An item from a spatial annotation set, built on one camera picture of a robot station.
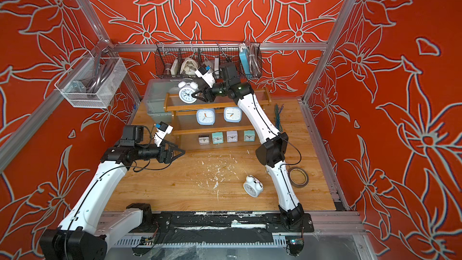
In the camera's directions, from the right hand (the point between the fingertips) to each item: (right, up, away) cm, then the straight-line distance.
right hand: (191, 91), depth 76 cm
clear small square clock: (+3, -24, +18) cm, 30 cm away
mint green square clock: (+10, -23, +19) cm, 31 cm away
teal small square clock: (+27, -22, +19) cm, 39 cm away
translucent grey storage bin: (-26, -2, +22) cm, 34 cm away
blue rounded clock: (+18, -10, +11) cm, 23 cm away
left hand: (-5, -24, -2) cm, 25 cm away
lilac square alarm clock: (+18, -22, +19) cm, 34 cm away
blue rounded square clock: (+5, -11, +10) cm, 16 cm away
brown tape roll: (+50, -41, +10) cm, 65 cm away
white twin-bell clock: (+27, -41, -1) cm, 49 cm away
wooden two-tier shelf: (-5, -19, +8) cm, 21 cm away
